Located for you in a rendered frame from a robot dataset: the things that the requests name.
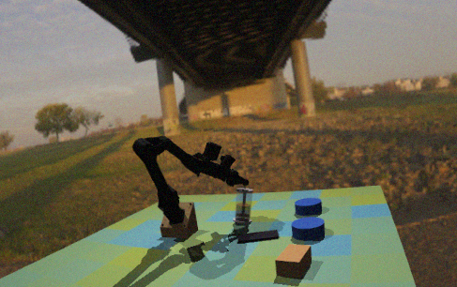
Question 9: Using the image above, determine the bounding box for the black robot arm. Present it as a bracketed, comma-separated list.
[133, 136, 236, 225]

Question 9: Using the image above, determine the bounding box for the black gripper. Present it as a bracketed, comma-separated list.
[211, 163, 249, 187]

